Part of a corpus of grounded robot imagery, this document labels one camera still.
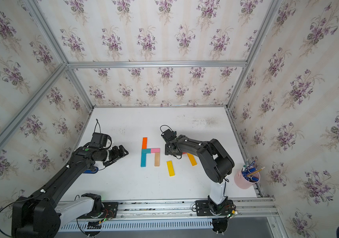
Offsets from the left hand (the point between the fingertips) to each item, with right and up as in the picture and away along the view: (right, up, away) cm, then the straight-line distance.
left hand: (124, 156), depth 82 cm
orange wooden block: (+8, +5, +17) cm, 19 cm away
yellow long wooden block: (+26, -9, +6) cm, 28 cm away
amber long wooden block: (+39, -4, +9) cm, 41 cm away
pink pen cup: (+65, -9, -8) cm, 66 cm away
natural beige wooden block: (+18, -4, +9) cm, 20 cm away
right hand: (+28, 0, +13) cm, 31 cm away
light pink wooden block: (+15, +1, +13) cm, 20 cm away
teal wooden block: (+10, 0, +13) cm, 16 cm away
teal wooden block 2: (+9, -5, +9) cm, 13 cm away
